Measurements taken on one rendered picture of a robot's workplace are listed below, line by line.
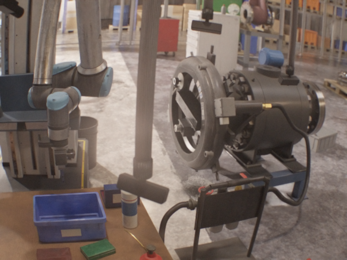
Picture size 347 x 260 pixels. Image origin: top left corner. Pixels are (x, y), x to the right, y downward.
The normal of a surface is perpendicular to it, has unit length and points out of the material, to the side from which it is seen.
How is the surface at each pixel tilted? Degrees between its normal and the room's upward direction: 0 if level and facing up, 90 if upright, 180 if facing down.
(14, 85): 90
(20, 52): 90
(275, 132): 102
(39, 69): 78
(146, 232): 0
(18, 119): 0
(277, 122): 87
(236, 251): 0
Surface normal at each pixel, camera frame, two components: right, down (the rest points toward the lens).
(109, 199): 0.32, 0.56
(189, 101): 0.14, -0.82
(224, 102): 0.34, -0.01
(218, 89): 0.29, -0.30
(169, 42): 0.40, 0.36
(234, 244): 0.07, -0.93
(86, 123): -0.09, 0.32
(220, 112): -0.94, 0.07
